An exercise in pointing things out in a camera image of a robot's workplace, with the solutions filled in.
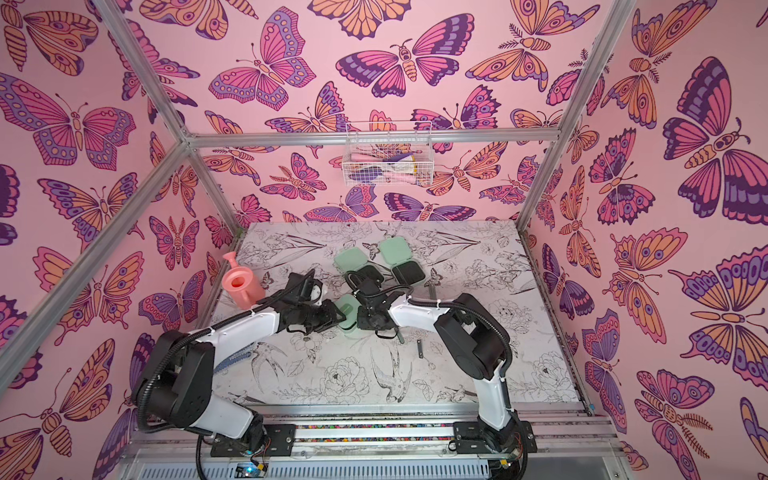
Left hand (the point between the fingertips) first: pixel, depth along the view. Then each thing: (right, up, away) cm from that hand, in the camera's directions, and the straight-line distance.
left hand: (346, 316), depth 89 cm
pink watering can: (-31, +8, +1) cm, 32 cm away
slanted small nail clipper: (+16, -7, +2) cm, 18 cm away
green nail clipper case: (0, +3, +6) cm, 6 cm away
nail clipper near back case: (+27, +6, +11) cm, 30 cm away
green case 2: (+16, +19, +24) cm, 35 cm away
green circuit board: (-21, -34, -16) cm, 43 cm away
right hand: (+5, -2, +6) cm, 8 cm away
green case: (0, +16, +22) cm, 27 cm away
